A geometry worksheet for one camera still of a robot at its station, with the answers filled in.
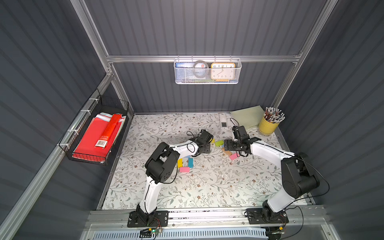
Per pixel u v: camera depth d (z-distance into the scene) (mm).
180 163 931
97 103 778
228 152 973
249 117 1158
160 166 544
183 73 932
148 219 633
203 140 788
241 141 728
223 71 888
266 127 989
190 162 939
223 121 1131
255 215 733
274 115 937
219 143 1022
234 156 969
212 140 827
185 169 922
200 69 889
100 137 702
